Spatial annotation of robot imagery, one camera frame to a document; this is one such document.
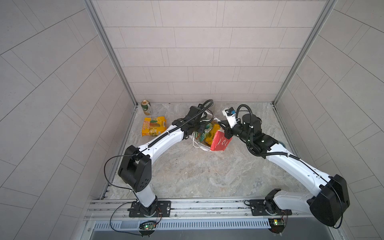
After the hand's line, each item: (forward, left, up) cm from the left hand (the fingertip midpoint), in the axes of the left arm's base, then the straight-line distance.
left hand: (205, 121), depth 85 cm
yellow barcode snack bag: (-8, -3, -7) cm, 11 cm away
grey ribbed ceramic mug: (+19, -5, -11) cm, 23 cm away
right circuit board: (-48, -33, -16) cm, 60 cm away
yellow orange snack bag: (+2, +33, -10) cm, 34 cm away
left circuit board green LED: (-48, +25, -12) cm, 56 cm away
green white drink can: (+17, +40, -8) cm, 44 cm away
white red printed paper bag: (-13, -8, -1) cm, 16 cm away
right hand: (-7, -6, +8) cm, 12 cm away
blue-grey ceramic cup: (-8, -47, -12) cm, 49 cm away
